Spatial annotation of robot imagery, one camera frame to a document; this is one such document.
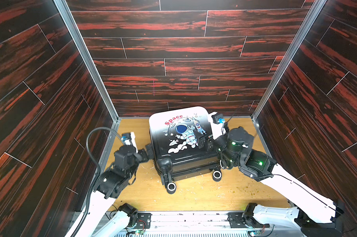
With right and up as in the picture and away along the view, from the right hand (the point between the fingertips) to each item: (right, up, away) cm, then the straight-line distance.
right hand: (208, 125), depth 62 cm
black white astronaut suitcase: (-14, -13, +11) cm, 22 cm away
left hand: (-28, -10, +8) cm, 31 cm away
